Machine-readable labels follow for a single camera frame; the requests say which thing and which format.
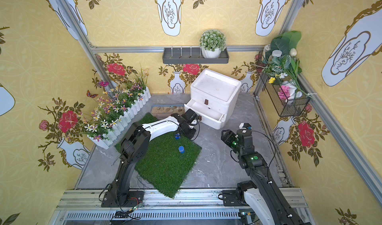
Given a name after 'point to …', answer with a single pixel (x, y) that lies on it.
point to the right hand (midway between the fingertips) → (232, 131)
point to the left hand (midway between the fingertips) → (187, 132)
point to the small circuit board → (136, 207)
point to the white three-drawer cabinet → (213, 96)
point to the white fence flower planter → (116, 106)
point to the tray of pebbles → (164, 110)
